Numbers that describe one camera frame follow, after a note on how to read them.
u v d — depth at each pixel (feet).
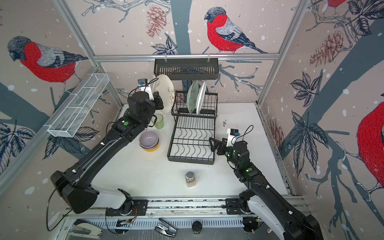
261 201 1.91
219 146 2.29
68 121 2.35
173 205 2.48
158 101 2.00
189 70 3.43
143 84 1.87
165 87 2.54
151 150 2.96
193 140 3.20
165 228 2.20
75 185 1.29
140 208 2.40
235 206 2.39
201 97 2.40
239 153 1.89
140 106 1.62
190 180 2.39
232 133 2.26
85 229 2.28
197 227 1.98
